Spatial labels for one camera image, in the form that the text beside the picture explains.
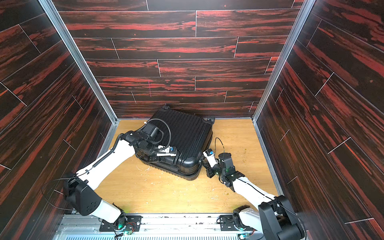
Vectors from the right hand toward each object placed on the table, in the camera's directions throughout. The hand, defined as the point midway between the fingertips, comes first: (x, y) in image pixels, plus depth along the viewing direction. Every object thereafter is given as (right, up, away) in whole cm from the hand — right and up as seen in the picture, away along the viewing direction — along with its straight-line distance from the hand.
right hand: (206, 162), depth 88 cm
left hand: (-24, +6, -7) cm, 26 cm away
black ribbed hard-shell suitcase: (-9, +16, -4) cm, 19 cm away
